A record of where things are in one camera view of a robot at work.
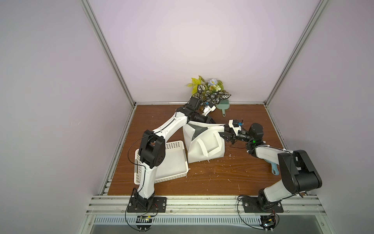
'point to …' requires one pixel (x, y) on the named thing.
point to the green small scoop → (223, 105)
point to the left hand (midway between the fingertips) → (218, 125)
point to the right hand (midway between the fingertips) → (220, 128)
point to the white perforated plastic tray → (175, 165)
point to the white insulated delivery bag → (203, 141)
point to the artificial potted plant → (213, 91)
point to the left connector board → (143, 223)
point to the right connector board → (268, 222)
